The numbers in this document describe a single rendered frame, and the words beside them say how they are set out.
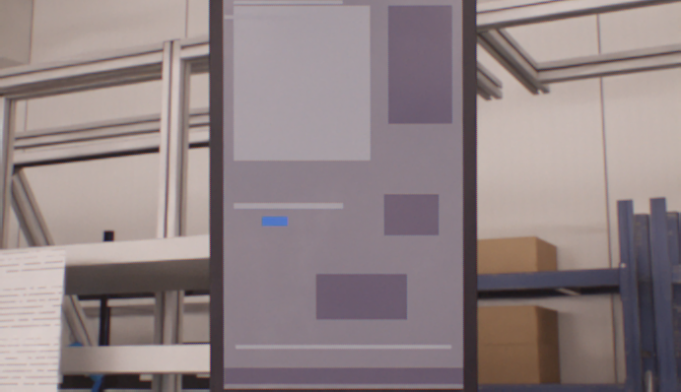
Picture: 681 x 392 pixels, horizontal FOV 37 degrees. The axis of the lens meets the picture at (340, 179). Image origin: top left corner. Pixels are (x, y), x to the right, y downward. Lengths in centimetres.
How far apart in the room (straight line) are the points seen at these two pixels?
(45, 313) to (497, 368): 295
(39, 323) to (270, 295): 56
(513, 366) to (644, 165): 112
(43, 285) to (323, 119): 64
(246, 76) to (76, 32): 531
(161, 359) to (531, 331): 285
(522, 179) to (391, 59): 376
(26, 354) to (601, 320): 343
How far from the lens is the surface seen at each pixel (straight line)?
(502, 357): 432
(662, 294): 417
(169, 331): 216
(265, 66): 114
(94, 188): 606
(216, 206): 114
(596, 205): 477
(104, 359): 166
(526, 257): 434
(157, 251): 162
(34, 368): 161
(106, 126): 302
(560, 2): 204
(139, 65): 233
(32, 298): 163
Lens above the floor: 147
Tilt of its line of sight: 11 degrees up
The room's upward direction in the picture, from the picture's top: straight up
